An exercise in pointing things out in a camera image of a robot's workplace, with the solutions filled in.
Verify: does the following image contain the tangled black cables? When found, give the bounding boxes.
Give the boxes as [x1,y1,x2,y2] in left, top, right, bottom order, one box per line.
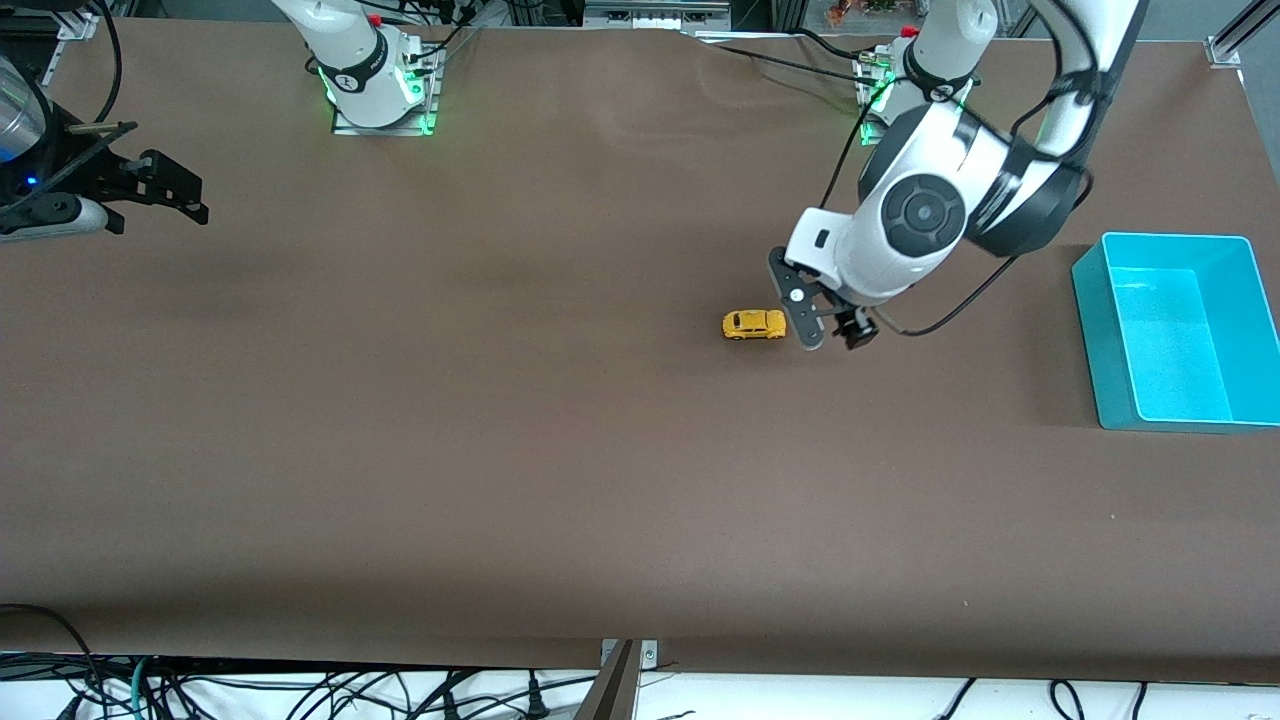
[150,668,601,720]

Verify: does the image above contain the black cable across table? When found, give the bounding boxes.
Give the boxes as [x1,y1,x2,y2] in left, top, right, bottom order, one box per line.
[700,28,883,87]

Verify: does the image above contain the dark metal post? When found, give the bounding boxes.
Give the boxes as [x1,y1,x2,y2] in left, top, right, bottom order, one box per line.
[575,640,641,720]

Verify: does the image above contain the teal plastic bin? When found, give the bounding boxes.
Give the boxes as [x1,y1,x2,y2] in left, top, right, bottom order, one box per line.
[1072,232,1280,433]

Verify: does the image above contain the black looping cable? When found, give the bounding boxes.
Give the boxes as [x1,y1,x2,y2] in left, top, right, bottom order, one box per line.
[0,604,101,720]

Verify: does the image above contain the yellow beetle toy car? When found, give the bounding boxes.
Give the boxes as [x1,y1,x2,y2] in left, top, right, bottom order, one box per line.
[722,310,788,343]

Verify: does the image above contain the grey power strip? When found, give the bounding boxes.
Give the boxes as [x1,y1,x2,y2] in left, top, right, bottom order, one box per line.
[583,0,731,31]

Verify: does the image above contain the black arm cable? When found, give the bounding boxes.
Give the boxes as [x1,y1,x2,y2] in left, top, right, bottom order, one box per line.
[90,0,124,129]
[822,95,1096,339]

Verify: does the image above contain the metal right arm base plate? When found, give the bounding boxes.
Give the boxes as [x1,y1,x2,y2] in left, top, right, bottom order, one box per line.
[332,45,443,137]

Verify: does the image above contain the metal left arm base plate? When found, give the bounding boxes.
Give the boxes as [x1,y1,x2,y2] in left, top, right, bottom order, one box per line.
[858,50,966,149]

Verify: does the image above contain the aluminium frame profile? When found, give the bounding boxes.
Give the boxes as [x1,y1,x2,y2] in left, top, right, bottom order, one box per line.
[45,0,101,43]
[1205,0,1280,67]

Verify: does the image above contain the black right base cables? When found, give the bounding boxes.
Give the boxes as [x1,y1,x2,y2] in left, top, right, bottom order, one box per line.
[400,0,483,67]

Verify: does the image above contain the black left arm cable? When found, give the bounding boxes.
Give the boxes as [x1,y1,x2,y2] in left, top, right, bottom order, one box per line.
[822,95,1096,339]

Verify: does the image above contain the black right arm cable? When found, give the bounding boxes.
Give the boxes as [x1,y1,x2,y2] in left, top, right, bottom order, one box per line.
[90,0,124,129]

